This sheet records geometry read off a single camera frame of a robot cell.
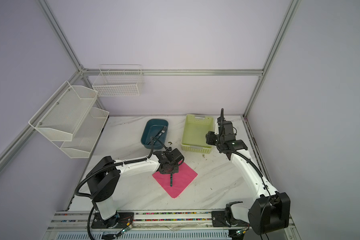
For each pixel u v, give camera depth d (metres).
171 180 0.84
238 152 0.51
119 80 0.96
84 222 0.75
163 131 1.10
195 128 1.11
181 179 0.85
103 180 0.46
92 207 0.73
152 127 1.11
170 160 0.67
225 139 0.60
